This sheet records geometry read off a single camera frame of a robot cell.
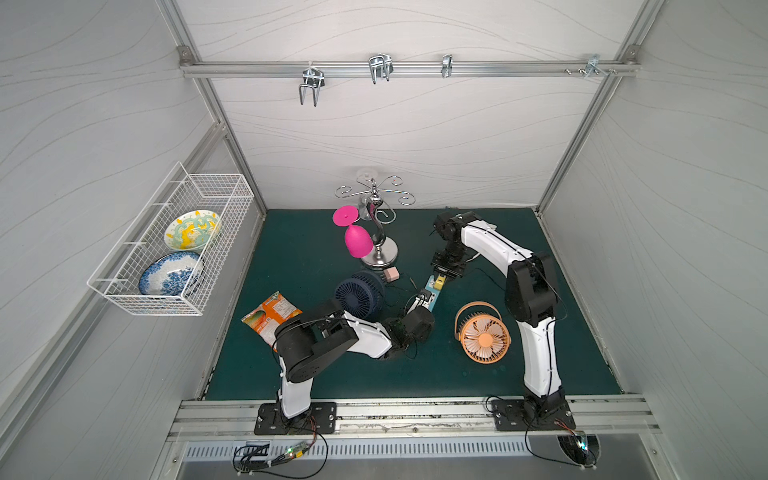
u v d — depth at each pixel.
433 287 0.94
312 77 0.78
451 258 0.82
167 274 0.62
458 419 0.75
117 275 0.55
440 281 0.92
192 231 0.70
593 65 0.77
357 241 0.88
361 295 0.84
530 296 0.57
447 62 0.73
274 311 0.90
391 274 0.99
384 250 1.08
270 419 0.71
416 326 0.69
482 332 0.79
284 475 0.66
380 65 0.76
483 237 0.67
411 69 0.78
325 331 0.53
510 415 0.73
